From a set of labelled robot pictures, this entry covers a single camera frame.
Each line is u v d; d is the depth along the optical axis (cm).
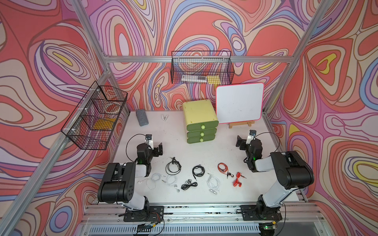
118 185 44
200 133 91
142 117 112
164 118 113
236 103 102
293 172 47
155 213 72
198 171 88
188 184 83
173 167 90
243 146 87
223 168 89
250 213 74
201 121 85
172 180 85
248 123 105
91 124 72
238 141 87
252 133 82
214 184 83
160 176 86
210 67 96
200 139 97
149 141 81
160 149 86
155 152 85
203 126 86
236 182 82
